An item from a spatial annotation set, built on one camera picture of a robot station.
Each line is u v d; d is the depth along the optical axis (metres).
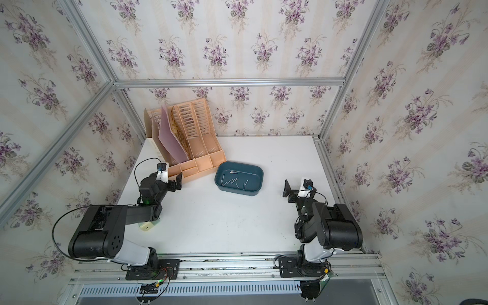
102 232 0.45
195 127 1.13
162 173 0.78
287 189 0.80
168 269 0.73
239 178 1.00
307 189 0.74
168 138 0.88
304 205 0.69
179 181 0.85
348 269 0.75
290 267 0.73
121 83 0.96
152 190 0.70
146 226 0.80
